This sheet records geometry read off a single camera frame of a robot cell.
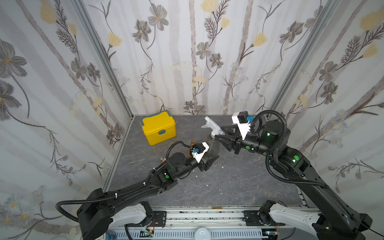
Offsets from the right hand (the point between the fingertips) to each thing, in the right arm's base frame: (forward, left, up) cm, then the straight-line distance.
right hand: (225, 134), depth 54 cm
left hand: (+1, +3, -15) cm, 15 cm away
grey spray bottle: (+2, +2, -17) cm, 17 cm away
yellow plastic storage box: (+26, +35, -32) cm, 54 cm away
